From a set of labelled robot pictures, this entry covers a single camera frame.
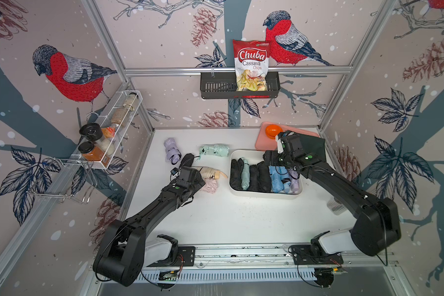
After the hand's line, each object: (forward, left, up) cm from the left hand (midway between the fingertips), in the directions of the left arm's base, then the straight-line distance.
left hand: (199, 180), depth 89 cm
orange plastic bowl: (+37, -42, -2) cm, 56 cm away
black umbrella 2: (-1, -18, +1) cm, 18 cm away
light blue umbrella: (+2, -41, -3) cm, 41 cm away
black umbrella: (+17, +10, -7) cm, 21 cm away
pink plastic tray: (+31, -37, -9) cm, 49 cm away
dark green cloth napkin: (+29, -68, -7) cm, 74 cm away
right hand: (+8, -34, +10) cm, 37 cm away
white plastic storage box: (+18, -29, -5) cm, 35 cm away
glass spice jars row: (+16, +33, +28) cm, 46 cm away
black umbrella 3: (+2, -28, -2) cm, 28 cm away
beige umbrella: (+6, -5, -3) cm, 8 cm away
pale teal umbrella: (+4, -23, -1) cm, 24 cm away
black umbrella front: (+3, -33, -2) cm, 33 cm away
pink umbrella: (-2, -5, -3) cm, 6 cm away
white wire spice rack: (-1, +31, +29) cm, 42 cm away
